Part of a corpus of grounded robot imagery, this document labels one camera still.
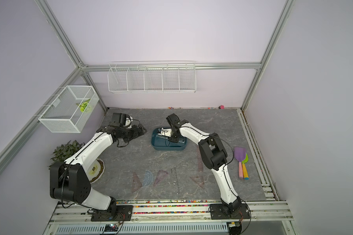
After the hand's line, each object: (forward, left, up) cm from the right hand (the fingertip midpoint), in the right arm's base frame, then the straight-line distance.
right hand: (172, 133), depth 101 cm
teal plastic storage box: (-7, +6, -1) cm, 9 cm away
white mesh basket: (0, +58, +23) cm, 62 cm away
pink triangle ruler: (-27, +6, -4) cm, 28 cm away
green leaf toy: (+2, +48, +26) cm, 55 cm away
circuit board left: (-52, +29, -5) cm, 60 cm away
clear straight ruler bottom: (-31, -3, -4) cm, 31 cm away
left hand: (-8, +17, +12) cm, 22 cm away
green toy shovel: (-25, -44, -2) cm, 51 cm away
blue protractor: (-29, +13, -4) cm, 32 cm away
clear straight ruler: (-7, +3, +6) cm, 10 cm away
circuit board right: (-53, -33, -7) cm, 63 cm away
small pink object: (+31, -41, -5) cm, 52 cm away
